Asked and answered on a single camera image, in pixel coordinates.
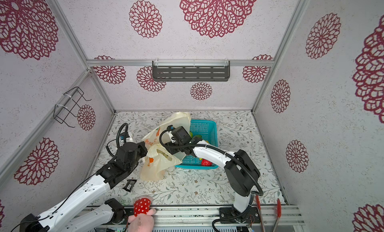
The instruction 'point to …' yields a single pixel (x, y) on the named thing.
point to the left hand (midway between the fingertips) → (145, 144)
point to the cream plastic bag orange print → (158, 160)
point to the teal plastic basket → (208, 130)
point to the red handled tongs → (279, 208)
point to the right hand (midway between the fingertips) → (168, 143)
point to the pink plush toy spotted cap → (143, 220)
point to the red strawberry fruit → (205, 163)
